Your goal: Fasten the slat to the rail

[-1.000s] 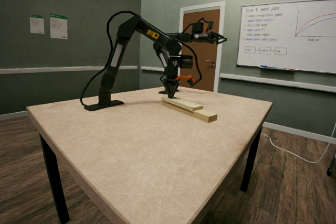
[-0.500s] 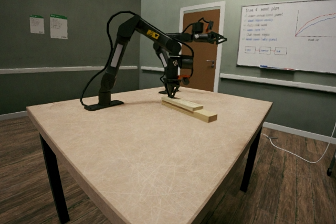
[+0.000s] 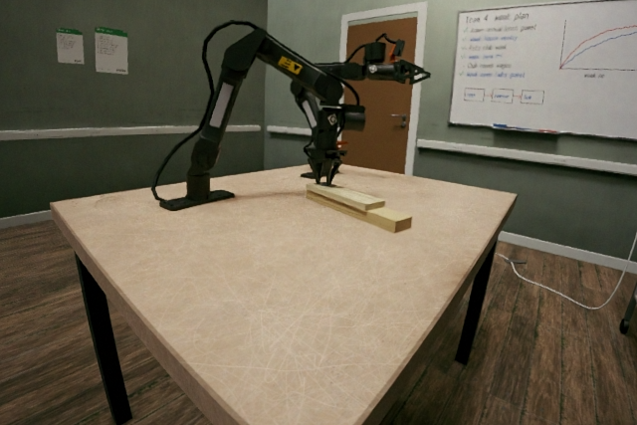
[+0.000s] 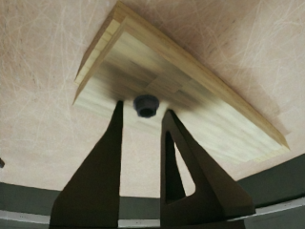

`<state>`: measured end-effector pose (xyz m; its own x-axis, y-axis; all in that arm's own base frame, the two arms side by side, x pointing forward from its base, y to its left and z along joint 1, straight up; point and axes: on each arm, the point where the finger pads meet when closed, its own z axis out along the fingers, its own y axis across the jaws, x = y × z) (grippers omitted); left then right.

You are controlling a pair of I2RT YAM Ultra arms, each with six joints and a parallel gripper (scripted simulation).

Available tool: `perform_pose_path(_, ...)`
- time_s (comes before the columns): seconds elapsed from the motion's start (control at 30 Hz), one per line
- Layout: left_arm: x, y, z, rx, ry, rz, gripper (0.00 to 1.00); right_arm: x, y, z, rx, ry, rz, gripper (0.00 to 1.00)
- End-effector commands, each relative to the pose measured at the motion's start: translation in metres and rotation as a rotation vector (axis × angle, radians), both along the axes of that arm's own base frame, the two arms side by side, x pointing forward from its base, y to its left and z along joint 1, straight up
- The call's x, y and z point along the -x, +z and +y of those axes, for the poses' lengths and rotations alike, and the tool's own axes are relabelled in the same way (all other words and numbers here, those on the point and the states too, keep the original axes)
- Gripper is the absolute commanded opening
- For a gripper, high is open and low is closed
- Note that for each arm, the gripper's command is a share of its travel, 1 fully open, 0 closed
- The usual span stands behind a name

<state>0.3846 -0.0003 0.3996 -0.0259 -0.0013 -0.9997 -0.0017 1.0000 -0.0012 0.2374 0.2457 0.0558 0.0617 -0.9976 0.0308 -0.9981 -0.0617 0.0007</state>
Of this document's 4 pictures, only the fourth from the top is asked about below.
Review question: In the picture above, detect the wooden rail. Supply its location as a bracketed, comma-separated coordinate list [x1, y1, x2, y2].
[74, 0, 290, 163]

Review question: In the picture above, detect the light wooden slat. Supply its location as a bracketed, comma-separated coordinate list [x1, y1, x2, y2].
[72, 16, 283, 165]

